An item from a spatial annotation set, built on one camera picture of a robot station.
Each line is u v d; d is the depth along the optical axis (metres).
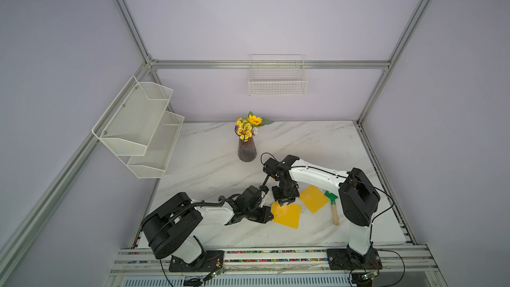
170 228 0.43
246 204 0.69
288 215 0.85
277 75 0.95
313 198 0.90
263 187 0.79
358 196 0.49
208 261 0.73
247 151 0.97
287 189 0.73
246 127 0.84
